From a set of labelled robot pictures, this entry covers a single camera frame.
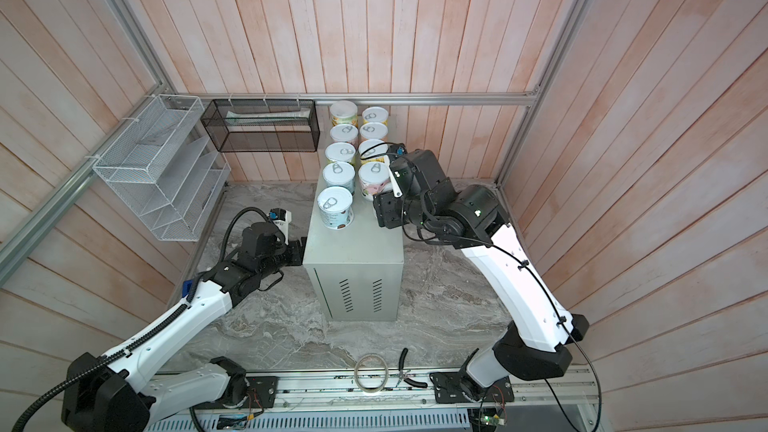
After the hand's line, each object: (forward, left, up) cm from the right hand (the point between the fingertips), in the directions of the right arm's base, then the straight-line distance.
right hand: (387, 201), depth 62 cm
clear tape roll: (-28, +7, -38) cm, 48 cm away
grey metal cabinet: (+3, +11, -40) cm, 41 cm away
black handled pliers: (-26, -5, -39) cm, 47 cm away
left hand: (+1, +22, -21) cm, 31 cm away
